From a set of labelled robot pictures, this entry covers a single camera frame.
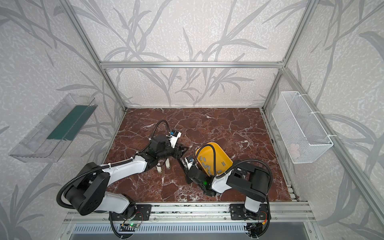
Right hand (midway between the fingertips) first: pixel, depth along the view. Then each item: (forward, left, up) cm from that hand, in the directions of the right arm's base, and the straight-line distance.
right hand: (186, 163), depth 88 cm
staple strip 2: (+4, -11, -3) cm, 12 cm away
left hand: (+9, -1, +10) cm, 13 cm away
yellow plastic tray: (+5, -12, -2) cm, 13 cm away
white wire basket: (0, -52, +33) cm, 61 cm away
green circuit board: (-30, +24, -2) cm, 39 cm away
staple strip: (+1, -22, -3) cm, 23 cm away
